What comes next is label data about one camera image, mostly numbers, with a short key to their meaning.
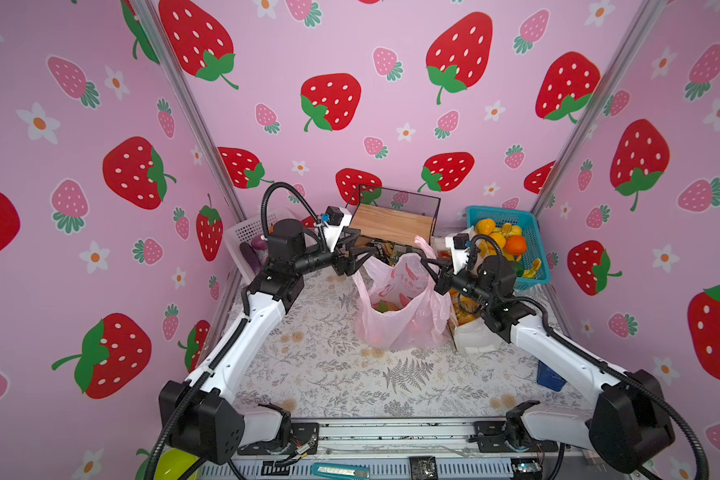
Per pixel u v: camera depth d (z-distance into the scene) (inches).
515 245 41.9
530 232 43.6
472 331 29.3
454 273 26.5
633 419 15.9
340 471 27.5
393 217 41.2
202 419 15.2
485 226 43.6
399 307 28.2
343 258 24.4
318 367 33.9
